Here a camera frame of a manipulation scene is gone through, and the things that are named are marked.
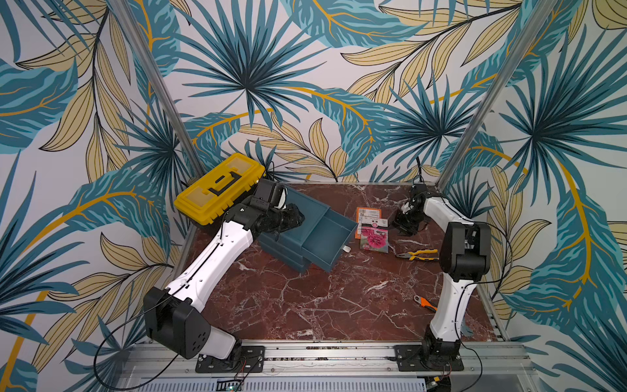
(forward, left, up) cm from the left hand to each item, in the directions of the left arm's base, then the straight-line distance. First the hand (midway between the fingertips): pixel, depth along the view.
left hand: (300, 223), depth 77 cm
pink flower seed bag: (+10, -29, -21) cm, 38 cm away
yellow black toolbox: (+14, +35, -6) cm, 38 cm away
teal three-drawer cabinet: (-5, +4, -8) cm, 11 cm away
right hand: (+12, -37, -19) cm, 43 cm away
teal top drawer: (+1, -9, -11) cm, 14 cm away
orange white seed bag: (+21, -27, -22) cm, 41 cm away
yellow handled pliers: (+2, -43, -22) cm, 49 cm away
